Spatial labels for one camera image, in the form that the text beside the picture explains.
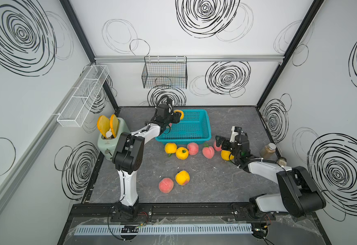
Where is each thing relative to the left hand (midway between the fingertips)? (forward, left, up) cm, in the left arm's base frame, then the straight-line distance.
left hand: (177, 113), depth 98 cm
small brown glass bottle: (-23, -54, -5) cm, 59 cm away
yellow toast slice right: (-14, +35, +4) cm, 38 cm away
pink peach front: (-43, +4, -9) cm, 44 cm away
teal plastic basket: (-1, -13, -14) cm, 19 cm away
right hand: (-16, -28, -3) cm, 33 cm away
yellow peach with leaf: (-24, -4, -9) cm, 26 cm away
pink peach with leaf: (-23, -19, -8) cm, 31 cm away
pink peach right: (-20, -26, -9) cm, 34 cm away
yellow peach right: (-25, -30, -9) cm, 40 cm away
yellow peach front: (-38, -5, -10) cm, 40 cm away
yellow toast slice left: (-17, +39, +8) cm, 43 cm away
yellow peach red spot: (-2, -3, 0) cm, 4 cm away
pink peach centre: (-21, -11, -9) cm, 25 cm away
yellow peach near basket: (-21, +3, -9) cm, 23 cm away
